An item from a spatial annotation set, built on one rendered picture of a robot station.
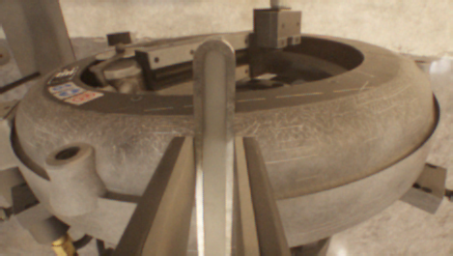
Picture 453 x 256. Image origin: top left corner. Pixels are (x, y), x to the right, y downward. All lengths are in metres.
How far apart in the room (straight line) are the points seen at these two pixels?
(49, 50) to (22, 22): 0.16
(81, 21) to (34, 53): 0.29
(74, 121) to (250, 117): 0.16
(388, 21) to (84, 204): 1.38
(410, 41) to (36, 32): 1.81
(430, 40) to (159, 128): 1.52
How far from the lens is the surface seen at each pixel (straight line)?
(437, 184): 0.39
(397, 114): 0.26
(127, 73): 0.43
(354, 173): 0.22
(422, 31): 1.55
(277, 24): 0.54
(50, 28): 1.29
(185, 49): 0.46
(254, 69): 0.59
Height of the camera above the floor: 1.09
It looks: 61 degrees down
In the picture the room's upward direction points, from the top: 171 degrees clockwise
